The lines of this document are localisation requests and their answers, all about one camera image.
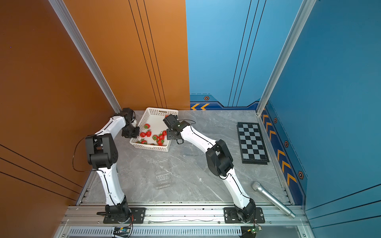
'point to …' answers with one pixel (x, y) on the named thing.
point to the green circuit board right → (250, 231)
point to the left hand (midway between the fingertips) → (135, 134)
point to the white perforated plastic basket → (153, 130)
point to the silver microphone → (257, 187)
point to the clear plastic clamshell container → (163, 169)
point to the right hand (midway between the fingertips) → (173, 134)
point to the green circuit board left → (123, 231)
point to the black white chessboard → (252, 148)
